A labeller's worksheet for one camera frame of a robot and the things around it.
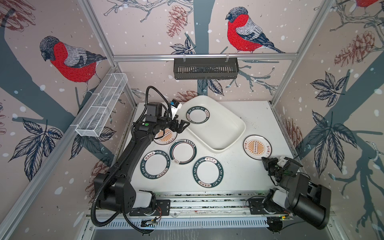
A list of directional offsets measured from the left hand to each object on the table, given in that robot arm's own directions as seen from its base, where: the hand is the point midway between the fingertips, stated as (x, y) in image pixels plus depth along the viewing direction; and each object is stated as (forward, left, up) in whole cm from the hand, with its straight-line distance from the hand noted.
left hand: (182, 119), depth 77 cm
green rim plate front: (-18, -14, -28) cm, 36 cm away
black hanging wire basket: (+44, -15, +2) cm, 47 cm away
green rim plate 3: (+23, -9, -24) cm, 35 cm away
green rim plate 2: (-13, +18, -28) cm, 36 cm away
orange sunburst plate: (+6, +14, -27) cm, 31 cm away
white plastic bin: (+14, -27, -27) cm, 41 cm away
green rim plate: (-5, +1, -27) cm, 28 cm away
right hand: (-12, -48, -24) cm, 55 cm away
